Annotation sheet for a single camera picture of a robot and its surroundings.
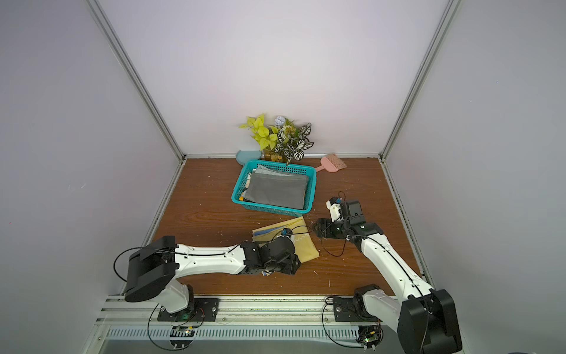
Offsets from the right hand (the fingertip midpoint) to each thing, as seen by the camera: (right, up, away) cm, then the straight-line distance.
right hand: (322, 223), depth 82 cm
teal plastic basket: (-35, +11, +14) cm, 40 cm away
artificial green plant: (-15, +34, +12) cm, 39 cm away
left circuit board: (-49, -36, -10) cm, 62 cm away
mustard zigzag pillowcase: (-6, -11, +4) cm, 13 cm away
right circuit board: (+14, -34, -13) cm, 39 cm away
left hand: (-9, -15, -5) cm, 18 cm away
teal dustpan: (-39, +29, +39) cm, 62 cm away
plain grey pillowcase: (-22, +13, +18) cm, 32 cm away
